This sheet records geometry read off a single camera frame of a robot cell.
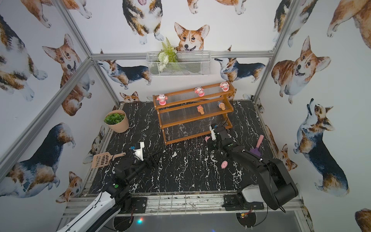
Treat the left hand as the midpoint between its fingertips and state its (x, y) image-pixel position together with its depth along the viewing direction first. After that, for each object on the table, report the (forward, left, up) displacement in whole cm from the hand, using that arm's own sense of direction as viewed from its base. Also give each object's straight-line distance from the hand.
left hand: (160, 150), depth 78 cm
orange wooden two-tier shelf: (+24, -16, +2) cm, 29 cm away
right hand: (+10, -27, -6) cm, 29 cm away
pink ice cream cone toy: (+26, -23, +3) cm, 35 cm away
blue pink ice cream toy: (+29, -37, +2) cm, 47 cm away
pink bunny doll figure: (+29, -22, +16) cm, 40 cm away
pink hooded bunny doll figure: (+23, -1, +16) cm, 28 cm away
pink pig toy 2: (-4, -36, -12) cm, 38 cm away
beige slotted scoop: (+2, +38, -15) cm, 41 cm away
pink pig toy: (+11, -26, -7) cm, 29 cm away
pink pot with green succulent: (+22, +31, -2) cm, 38 cm away
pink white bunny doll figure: (+33, -37, +16) cm, 52 cm away
